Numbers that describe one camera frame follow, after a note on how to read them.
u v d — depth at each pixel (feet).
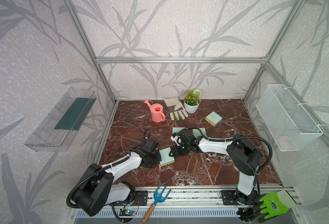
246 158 1.58
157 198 2.42
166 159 2.76
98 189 1.36
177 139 2.69
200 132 2.44
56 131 2.11
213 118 3.46
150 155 2.41
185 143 2.41
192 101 3.31
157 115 3.28
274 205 2.31
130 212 2.31
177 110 3.68
